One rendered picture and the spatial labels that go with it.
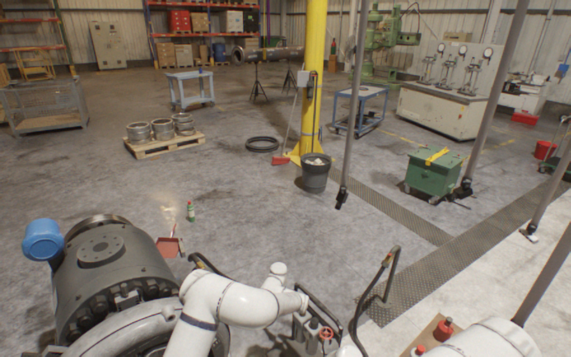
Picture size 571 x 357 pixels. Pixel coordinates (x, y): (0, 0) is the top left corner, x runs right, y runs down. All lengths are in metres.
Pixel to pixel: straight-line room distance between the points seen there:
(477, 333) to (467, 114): 5.75
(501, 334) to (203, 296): 0.70
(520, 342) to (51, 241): 1.74
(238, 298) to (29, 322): 2.22
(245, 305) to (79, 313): 0.88
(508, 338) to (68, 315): 1.51
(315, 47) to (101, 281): 3.57
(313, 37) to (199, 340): 3.79
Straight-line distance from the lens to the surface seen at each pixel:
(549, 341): 2.94
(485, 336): 0.62
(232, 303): 0.88
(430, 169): 3.79
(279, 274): 1.50
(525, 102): 9.70
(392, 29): 11.55
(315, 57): 4.21
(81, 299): 1.57
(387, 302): 2.56
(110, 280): 1.55
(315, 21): 4.19
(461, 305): 2.80
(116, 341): 1.23
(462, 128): 6.31
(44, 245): 1.77
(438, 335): 1.86
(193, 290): 0.93
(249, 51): 7.87
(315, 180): 3.62
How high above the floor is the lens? 1.89
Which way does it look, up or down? 28 degrees down
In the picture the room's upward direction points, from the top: 1 degrees clockwise
